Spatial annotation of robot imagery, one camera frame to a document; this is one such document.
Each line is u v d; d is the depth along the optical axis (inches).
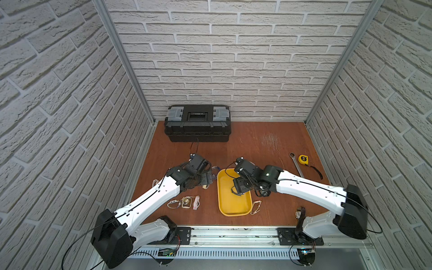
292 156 39.5
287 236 29.2
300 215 30.4
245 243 28.8
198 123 37.3
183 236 29.4
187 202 31.8
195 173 23.3
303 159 38.4
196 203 31.4
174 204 32.1
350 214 15.5
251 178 22.5
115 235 14.9
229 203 32.4
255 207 32.0
